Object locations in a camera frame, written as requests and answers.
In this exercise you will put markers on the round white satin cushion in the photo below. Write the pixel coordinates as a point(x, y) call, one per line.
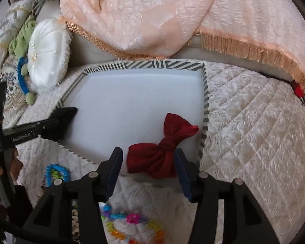
point(48, 55)

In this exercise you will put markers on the peach fringed blanket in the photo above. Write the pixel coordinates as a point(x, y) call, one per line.
point(267, 31)

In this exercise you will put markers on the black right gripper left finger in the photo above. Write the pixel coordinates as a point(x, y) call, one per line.
point(51, 219)

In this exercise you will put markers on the black white striped tray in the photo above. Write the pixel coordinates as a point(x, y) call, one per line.
point(123, 103)

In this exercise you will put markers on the floral embroidered square pillow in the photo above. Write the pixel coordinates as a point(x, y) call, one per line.
point(16, 101)

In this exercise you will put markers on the green blue plush toy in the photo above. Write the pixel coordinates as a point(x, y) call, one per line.
point(19, 48)

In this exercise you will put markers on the red velvet bow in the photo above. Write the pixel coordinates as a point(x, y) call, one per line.
point(156, 160)

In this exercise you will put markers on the person's left hand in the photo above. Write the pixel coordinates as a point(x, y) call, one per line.
point(15, 167)

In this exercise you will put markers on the quilted cream bedspread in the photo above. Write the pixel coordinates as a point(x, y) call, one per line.
point(255, 132)

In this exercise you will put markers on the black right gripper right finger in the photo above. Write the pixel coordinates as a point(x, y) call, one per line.
point(244, 219)

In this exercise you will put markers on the small red object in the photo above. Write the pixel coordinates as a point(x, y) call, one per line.
point(298, 91)

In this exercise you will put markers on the embroidered bolster pillow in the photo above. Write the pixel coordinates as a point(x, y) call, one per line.
point(12, 23)

